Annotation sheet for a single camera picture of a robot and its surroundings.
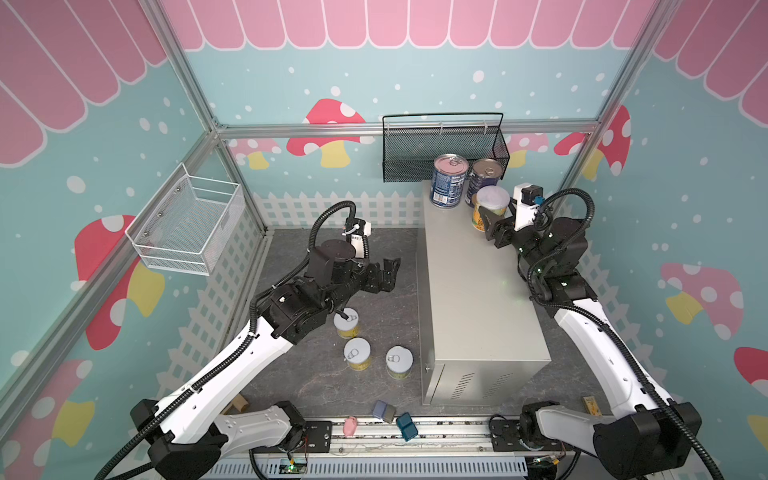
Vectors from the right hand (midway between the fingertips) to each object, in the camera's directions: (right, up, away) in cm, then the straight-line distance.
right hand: (495, 203), depth 69 cm
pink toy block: (-34, -55, +7) cm, 66 cm away
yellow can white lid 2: (-34, -39, +14) cm, 54 cm away
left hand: (-26, -14, -2) cm, 30 cm away
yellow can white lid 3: (-22, -41, +12) cm, 48 cm away
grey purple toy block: (-26, -53, +9) cm, 59 cm away
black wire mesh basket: (-18, +21, +26) cm, 38 cm away
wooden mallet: (-64, -51, +10) cm, 82 cm away
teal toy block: (-20, -55, +6) cm, 59 cm away
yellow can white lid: (-38, -34, +20) cm, 55 cm away
